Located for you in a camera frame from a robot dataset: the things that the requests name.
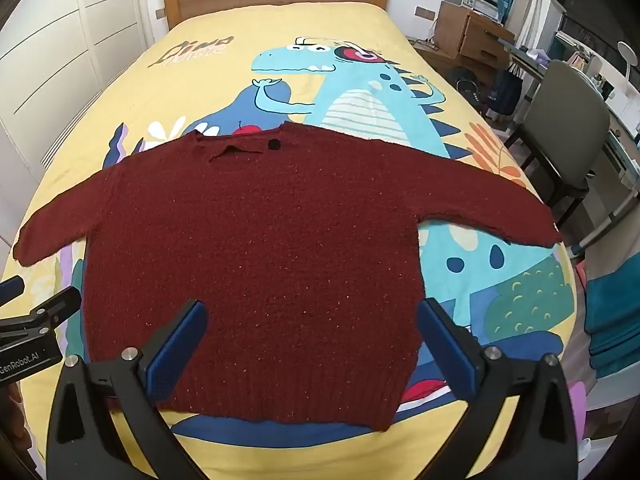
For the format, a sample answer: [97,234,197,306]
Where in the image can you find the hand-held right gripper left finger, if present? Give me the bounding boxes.
[46,299,208,480]

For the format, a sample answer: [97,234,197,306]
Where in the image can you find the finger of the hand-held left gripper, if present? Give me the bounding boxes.
[20,286,82,335]
[0,276,26,307]

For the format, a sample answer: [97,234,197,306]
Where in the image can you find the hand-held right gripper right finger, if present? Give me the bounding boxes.
[417,297,588,480]

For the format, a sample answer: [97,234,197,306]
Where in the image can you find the dark red knit sweater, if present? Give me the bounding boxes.
[12,122,563,433]

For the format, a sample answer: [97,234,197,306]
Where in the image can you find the stack of teal folded cloth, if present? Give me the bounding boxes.
[582,260,640,381]

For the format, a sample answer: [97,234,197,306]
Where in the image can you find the white wardrobe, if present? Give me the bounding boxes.
[0,0,162,251]

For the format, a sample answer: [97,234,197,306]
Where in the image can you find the glass top desk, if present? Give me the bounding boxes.
[505,35,640,261]

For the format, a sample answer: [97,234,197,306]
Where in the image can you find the dark blue bag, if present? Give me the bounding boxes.
[492,65,526,120]

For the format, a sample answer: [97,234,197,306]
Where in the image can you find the grey chair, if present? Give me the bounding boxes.
[505,60,612,226]

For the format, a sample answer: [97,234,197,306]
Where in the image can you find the yellow dinosaur printed bedsheet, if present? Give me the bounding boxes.
[0,2,586,480]

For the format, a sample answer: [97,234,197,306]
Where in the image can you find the wooden drawer cabinet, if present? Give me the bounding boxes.
[432,1,516,70]

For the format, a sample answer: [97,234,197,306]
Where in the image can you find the white round desk lamp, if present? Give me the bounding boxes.
[616,41,640,108]

